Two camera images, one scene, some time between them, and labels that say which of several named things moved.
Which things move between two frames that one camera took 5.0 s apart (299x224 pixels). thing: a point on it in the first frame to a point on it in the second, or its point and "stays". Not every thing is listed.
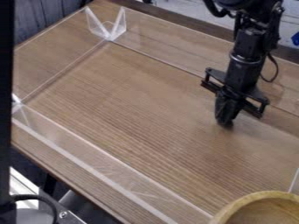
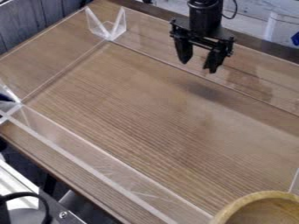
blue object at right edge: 294,38 stays
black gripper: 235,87 to 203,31
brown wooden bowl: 266,207 stays
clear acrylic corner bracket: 107,30 stays
